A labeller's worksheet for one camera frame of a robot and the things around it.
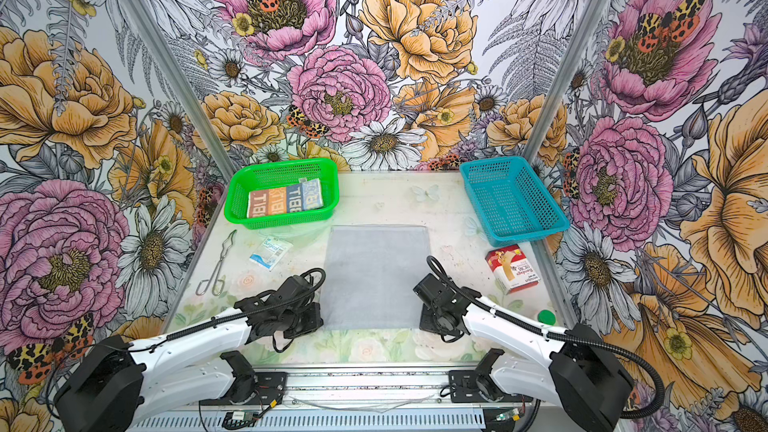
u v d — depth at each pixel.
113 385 0.41
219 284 0.92
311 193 1.12
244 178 1.12
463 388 0.73
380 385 0.76
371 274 0.94
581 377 0.41
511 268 0.92
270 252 0.99
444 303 0.65
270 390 0.74
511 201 1.15
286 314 0.66
